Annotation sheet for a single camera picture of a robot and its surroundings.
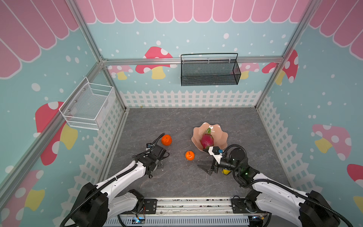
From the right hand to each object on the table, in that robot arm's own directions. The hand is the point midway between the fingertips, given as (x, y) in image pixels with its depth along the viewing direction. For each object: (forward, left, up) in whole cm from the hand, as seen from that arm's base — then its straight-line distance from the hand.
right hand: (201, 157), depth 74 cm
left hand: (+1, +29, -13) cm, 31 cm away
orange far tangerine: (+18, +21, -11) cm, 30 cm away
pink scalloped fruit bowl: (+22, -16, -14) cm, 31 cm away
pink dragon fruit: (+16, -5, -9) cm, 19 cm away
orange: (+7, +5, -13) cm, 16 cm away
